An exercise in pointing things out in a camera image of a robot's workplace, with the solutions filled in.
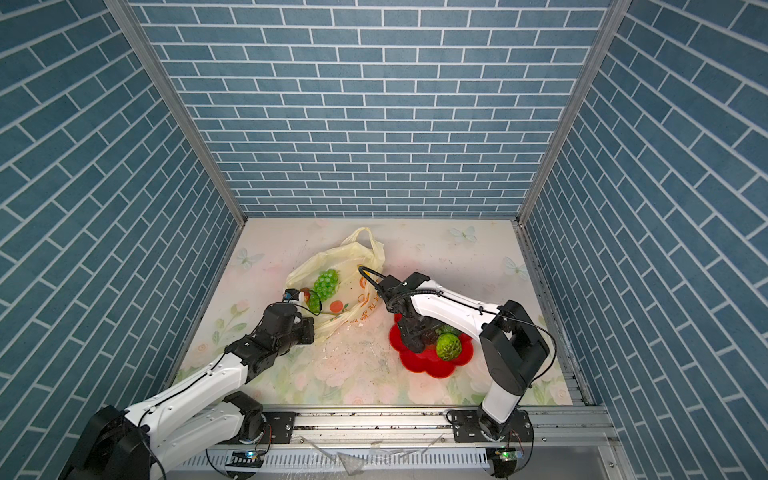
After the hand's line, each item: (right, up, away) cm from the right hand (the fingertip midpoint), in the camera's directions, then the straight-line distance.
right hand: (424, 326), depth 85 cm
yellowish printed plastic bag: (-22, +6, +15) cm, 27 cm away
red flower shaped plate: (+1, -10, 0) cm, 10 cm away
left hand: (-31, +1, +2) cm, 32 cm away
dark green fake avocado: (+6, -1, +1) cm, 6 cm away
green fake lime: (+6, -4, -4) cm, 9 cm away
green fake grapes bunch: (-31, +10, +12) cm, 35 cm away
